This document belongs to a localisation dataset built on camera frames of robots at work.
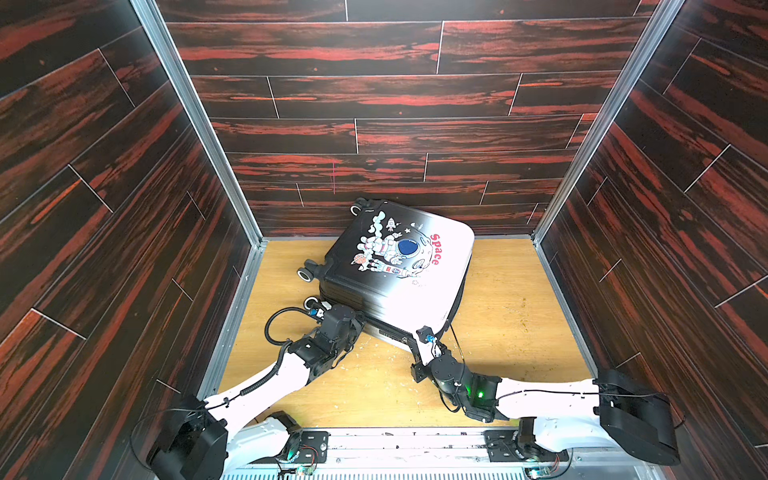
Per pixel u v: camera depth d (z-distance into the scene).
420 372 0.69
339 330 0.62
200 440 0.40
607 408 0.42
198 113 0.82
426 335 0.65
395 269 0.82
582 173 0.98
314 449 0.72
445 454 0.73
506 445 0.74
